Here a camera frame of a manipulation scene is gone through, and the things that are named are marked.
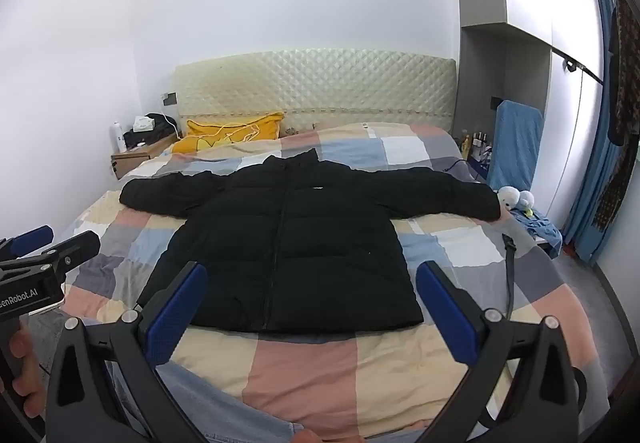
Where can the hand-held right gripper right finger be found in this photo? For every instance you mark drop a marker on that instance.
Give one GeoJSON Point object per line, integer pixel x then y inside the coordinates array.
{"type": "Point", "coordinates": [450, 313]}

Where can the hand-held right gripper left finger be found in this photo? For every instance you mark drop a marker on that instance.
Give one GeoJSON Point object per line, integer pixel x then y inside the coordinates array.
{"type": "Point", "coordinates": [175, 313]}

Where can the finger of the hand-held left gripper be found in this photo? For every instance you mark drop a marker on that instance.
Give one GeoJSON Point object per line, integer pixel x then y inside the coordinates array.
{"type": "Point", "coordinates": [30, 237]}
{"type": "Point", "coordinates": [75, 248]}

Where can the black puffer jacket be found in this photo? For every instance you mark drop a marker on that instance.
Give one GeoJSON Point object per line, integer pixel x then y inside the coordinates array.
{"type": "Point", "coordinates": [300, 248]}

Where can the person's left hand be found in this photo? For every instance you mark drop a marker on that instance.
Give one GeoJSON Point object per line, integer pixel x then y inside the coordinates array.
{"type": "Point", "coordinates": [30, 373]}

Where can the wooden nightstand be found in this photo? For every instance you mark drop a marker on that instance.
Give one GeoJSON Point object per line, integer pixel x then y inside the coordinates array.
{"type": "Point", "coordinates": [135, 158]}

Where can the white bottle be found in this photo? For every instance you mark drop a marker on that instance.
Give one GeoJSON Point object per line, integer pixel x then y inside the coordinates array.
{"type": "Point", "coordinates": [119, 135]}

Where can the crumpled blue cloth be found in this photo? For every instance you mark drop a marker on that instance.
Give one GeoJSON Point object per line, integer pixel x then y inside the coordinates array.
{"type": "Point", "coordinates": [542, 225]}

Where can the white and blue plush toy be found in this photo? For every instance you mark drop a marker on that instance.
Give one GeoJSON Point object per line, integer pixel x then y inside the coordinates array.
{"type": "Point", "coordinates": [515, 198]}

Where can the black bag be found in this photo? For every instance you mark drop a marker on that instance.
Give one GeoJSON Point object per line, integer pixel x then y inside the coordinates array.
{"type": "Point", "coordinates": [150, 135]}

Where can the checkered pastel blanket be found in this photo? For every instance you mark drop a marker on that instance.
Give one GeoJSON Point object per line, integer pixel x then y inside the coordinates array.
{"type": "Point", "coordinates": [325, 373]}

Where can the white tissue box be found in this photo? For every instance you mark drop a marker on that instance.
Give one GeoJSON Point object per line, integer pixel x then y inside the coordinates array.
{"type": "Point", "coordinates": [144, 124]}

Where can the yellow bottle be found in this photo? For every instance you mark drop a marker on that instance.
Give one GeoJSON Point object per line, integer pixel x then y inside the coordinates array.
{"type": "Point", "coordinates": [466, 143]}

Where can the blue towel on chair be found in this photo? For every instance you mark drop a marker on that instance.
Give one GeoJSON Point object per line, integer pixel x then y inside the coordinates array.
{"type": "Point", "coordinates": [515, 148]}

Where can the yellow pillow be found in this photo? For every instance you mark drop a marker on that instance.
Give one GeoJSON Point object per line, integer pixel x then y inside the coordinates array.
{"type": "Point", "coordinates": [220, 135]}

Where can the blue curtain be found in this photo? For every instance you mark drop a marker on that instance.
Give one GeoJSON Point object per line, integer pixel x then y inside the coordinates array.
{"type": "Point", "coordinates": [595, 148]}

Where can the dark patterned hanging cloth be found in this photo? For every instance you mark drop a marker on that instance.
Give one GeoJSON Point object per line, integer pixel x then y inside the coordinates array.
{"type": "Point", "coordinates": [620, 123]}

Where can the cream quilted headboard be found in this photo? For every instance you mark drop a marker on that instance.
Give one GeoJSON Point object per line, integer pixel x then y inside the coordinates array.
{"type": "Point", "coordinates": [315, 83]}

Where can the grey wall socket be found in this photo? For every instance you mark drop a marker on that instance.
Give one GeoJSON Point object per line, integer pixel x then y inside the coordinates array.
{"type": "Point", "coordinates": [169, 99]}

